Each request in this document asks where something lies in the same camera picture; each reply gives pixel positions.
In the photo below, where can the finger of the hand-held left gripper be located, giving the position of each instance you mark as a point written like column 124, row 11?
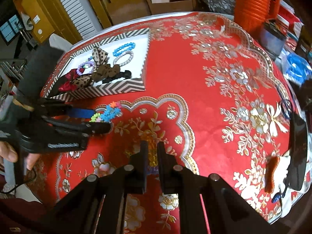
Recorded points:
column 100, row 128
column 80, row 113

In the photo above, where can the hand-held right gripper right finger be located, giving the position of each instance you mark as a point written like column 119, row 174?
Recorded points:
column 162, row 170

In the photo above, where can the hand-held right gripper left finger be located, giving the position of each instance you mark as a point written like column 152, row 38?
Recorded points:
column 143, row 165

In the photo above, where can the dark red bow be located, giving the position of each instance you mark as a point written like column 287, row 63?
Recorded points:
column 67, row 82

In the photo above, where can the striped box with white inside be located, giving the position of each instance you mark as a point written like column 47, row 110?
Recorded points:
column 117, row 87

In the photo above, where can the brown dotted scrunchie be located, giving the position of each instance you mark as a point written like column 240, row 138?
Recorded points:
column 107, row 72

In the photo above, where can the black scrunchie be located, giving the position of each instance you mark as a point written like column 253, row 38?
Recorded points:
column 125, row 74

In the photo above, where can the leopard print bow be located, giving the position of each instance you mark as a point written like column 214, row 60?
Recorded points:
column 100, row 56

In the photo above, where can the person's left hand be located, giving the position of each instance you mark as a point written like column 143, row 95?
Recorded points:
column 8, row 151

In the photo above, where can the metal stair railing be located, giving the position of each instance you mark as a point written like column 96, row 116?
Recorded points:
column 12, row 64

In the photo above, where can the red floral tablecloth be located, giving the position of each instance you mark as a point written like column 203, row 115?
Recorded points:
column 195, row 78

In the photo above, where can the white louvered door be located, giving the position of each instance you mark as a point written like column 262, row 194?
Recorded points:
column 73, row 7

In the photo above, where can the orange felt piece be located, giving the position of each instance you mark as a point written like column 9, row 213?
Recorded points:
column 271, row 173

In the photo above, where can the window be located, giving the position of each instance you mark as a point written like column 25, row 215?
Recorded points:
column 9, row 28

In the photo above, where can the black tablet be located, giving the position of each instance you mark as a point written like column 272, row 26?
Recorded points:
column 298, row 151

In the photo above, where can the black plastic bag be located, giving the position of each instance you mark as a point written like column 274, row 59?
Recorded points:
column 217, row 3

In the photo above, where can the grey container with black lid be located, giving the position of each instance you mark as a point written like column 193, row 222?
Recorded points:
column 271, row 39

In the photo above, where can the blue plastic bag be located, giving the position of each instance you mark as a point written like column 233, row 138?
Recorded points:
column 298, row 67

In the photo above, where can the orange ribbed jug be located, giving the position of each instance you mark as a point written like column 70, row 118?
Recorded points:
column 253, row 4

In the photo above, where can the white light switch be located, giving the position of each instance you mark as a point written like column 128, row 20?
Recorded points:
column 37, row 19

